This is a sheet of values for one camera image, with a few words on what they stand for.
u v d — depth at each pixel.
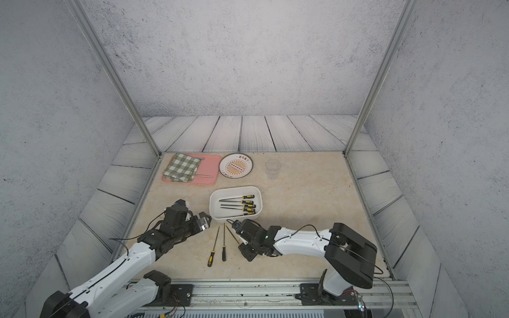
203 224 0.76
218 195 0.98
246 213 0.94
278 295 0.74
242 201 0.99
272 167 1.09
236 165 1.15
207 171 1.12
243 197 1.01
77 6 0.70
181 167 1.13
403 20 0.73
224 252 0.83
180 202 0.77
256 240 0.63
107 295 0.45
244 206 0.96
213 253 0.83
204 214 0.78
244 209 0.96
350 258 0.43
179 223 0.66
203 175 1.05
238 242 0.87
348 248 0.43
